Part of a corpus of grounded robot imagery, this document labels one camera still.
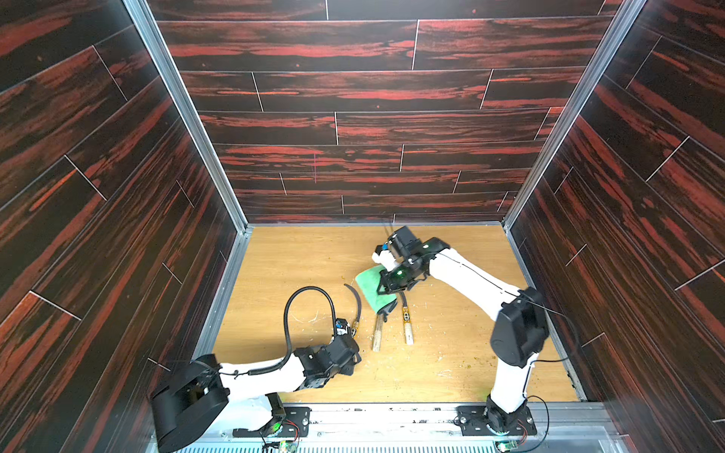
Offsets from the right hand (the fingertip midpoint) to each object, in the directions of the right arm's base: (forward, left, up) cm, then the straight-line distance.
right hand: (383, 288), depth 86 cm
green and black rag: (0, +5, +4) cm, 6 cm away
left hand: (-18, +9, -12) cm, 23 cm away
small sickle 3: (-9, -9, -11) cm, 17 cm away
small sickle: (-8, +9, -12) cm, 17 cm away
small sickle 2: (-9, +1, -2) cm, 10 cm away
